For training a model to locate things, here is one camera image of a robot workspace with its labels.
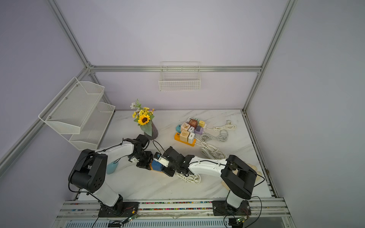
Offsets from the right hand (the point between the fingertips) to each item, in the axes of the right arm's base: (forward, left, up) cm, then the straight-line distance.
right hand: (166, 167), depth 84 cm
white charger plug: (+19, -15, +3) cm, 24 cm away
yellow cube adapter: (+33, -25, +1) cm, 41 cm away
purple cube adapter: (+29, -22, -2) cm, 36 cm away
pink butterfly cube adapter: (+27, -12, +5) cm, 30 cm away
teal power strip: (+31, -6, -2) cm, 32 cm away
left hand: (+4, +9, -4) cm, 10 cm away
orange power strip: (0, +9, -3) cm, 9 cm away
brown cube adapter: (+31, -18, +4) cm, 36 cm away
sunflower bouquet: (+22, +12, +22) cm, 33 cm away
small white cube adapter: (+26, -16, +3) cm, 31 cm away
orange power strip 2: (+23, -6, -2) cm, 24 cm away
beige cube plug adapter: (+21, -11, +3) cm, 24 cm away
